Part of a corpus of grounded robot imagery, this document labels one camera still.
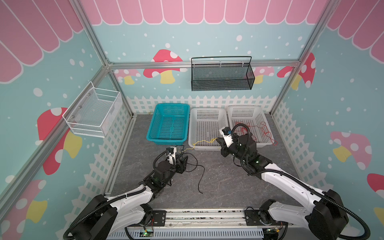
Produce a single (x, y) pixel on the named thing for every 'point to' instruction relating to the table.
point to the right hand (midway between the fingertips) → (217, 138)
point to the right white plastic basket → (252, 116)
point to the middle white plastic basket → (204, 127)
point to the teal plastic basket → (170, 124)
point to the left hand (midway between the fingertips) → (183, 158)
